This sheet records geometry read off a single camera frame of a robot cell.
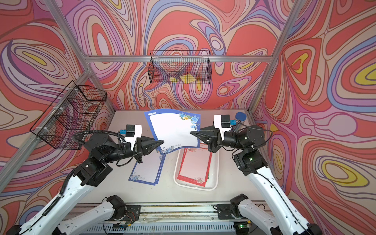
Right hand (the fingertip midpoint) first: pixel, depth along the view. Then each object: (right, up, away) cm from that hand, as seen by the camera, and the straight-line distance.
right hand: (191, 135), depth 51 cm
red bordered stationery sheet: (+3, -22, +38) cm, 44 cm away
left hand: (-11, -3, +1) cm, 11 cm away
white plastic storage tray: (+12, -30, +31) cm, 45 cm away
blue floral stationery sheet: (-26, -26, +40) cm, 54 cm away
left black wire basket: (-65, +11, +29) cm, 72 cm away
